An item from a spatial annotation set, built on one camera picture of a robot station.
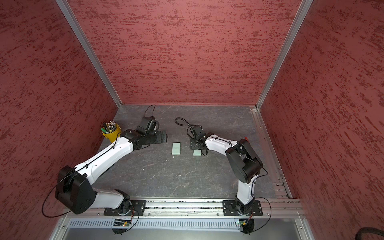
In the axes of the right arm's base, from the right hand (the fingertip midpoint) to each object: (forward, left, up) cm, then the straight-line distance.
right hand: (197, 147), depth 96 cm
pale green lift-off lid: (-5, 0, +1) cm, 5 cm away
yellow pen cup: (+4, +53, +9) cm, 54 cm away
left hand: (-2, +22, +13) cm, 26 cm away
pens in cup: (+6, +53, +15) cm, 56 cm away
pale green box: (-1, +14, 0) cm, 14 cm away
